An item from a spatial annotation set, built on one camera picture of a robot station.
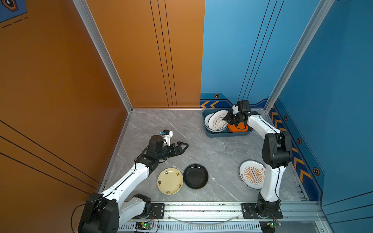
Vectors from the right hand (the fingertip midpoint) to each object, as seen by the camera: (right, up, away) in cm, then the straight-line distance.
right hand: (222, 118), depth 99 cm
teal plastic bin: (+3, -11, +5) cm, 13 cm away
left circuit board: (-45, -54, -28) cm, 76 cm away
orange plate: (+8, -6, -14) cm, 17 cm away
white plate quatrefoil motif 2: (-4, -2, +3) cm, 5 cm away
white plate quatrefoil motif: (-10, -3, +7) cm, 13 cm away
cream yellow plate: (-34, -37, -15) cm, 52 cm away
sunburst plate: (+15, -33, -13) cm, 39 cm away
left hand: (-26, -16, -18) cm, 35 cm away
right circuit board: (+16, -54, -29) cm, 63 cm away
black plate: (-19, -35, -14) cm, 42 cm away
